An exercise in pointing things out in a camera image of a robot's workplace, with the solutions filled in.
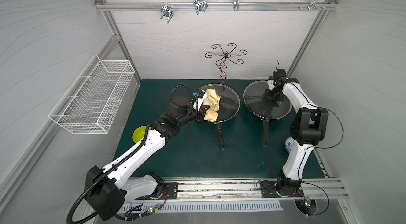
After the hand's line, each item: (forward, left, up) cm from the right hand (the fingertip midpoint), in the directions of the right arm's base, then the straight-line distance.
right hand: (272, 96), depth 96 cm
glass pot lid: (-10, +27, +4) cm, 29 cm away
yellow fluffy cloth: (-21, +36, +22) cm, 47 cm away
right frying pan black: (-17, +6, -4) cm, 19 cm away
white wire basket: (-25, +90, +20) cm, 95 cm away
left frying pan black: (-20, +32, -4) cm, 38 cm away
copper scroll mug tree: (+5, +32, +21) cm, 39 cm away
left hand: (-20, +38, +16) cm, 46 cm away
